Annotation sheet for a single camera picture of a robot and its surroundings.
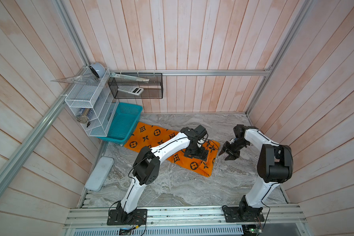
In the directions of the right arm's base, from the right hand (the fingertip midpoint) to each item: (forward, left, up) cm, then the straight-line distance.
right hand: (221, 154), depth 91 cm
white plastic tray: (-15, +74, -1) cm, 75 cm away
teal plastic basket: (+31, +71, -5) cm, 78 cm away
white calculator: (+36, +58, +23) cm, 71 cm away
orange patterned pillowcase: (+16, +51, -2) cm, 54 cm away
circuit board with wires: (-38, -10, -5) cm, 40 cm away
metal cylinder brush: (+5, +78, +27) cm, 82 cm away
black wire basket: (+44, +47, +18) cm, 66 cm away
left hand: (-6, +15, +4) cm, 17 cm away
